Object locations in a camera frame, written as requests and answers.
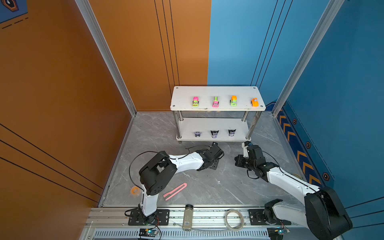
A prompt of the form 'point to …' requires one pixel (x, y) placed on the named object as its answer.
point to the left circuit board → (149, 232)
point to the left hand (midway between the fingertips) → (213, 160)
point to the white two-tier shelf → (185, 127)
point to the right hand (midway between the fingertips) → (233, 158)
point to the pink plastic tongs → (166, 194)
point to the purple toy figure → (197, 134)
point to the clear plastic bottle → (187, 218)
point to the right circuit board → (277, 233)
